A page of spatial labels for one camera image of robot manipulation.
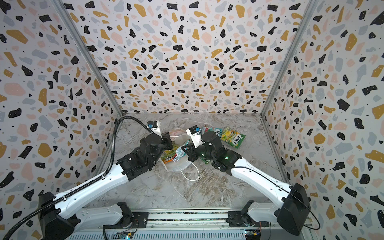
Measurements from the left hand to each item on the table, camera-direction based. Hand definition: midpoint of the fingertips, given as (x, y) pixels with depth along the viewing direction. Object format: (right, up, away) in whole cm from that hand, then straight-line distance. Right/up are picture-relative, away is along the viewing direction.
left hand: (169, 130), depth 71 cm
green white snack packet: (+5, -11, 0) cm, 12 cm away
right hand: (+5, -7, -3) cm, 9 cm away
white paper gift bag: (+6, -14, -1) cm, 15 cm away
